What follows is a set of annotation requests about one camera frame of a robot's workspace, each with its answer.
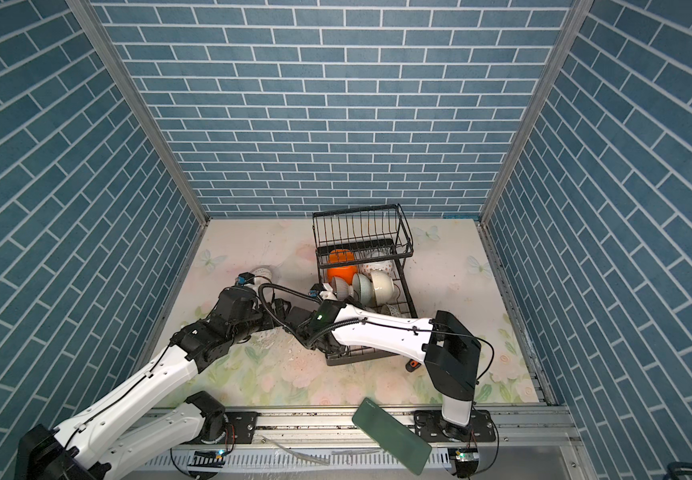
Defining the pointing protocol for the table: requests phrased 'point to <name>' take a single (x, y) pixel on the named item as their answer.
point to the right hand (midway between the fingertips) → (353, 306)
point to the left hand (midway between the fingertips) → (280, 307)
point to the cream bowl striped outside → (385, 290)
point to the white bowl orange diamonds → (387, 266)
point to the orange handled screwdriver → (412, 365)
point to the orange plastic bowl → (345, 271)
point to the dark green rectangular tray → (400, 441)
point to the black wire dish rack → (360, 253)
